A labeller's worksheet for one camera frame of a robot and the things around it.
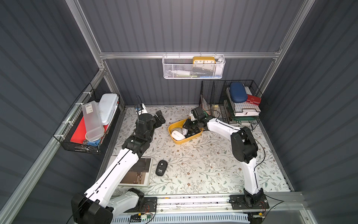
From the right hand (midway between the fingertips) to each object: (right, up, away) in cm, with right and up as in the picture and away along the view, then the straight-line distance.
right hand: (186, 124), depth 97 cm
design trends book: (-28, -29, -17) cm, 43 cm away
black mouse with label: (-16, -26, -13) cm, 33 cm away
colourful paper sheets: (+15, +15, +11) cm, 24 cm away
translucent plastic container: (-45, -1, -32) cm, 55 cm away
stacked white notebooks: (+40, +11, -6) cm, 42 cm away
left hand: (-18, +7, -24) cm, 31 cm away
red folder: (-53, -4, -30) cm, 62 cm away
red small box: (+46, +17, -4) cm, 49 cm away
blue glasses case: (+37, +23, 0) cm, 43 cm away
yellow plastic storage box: (-6, -2, +7) cm, 10 cm away
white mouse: (-7, -8, -1) cm, 10 cm away
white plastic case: (-45, +12, -22) cm, 51 cm away
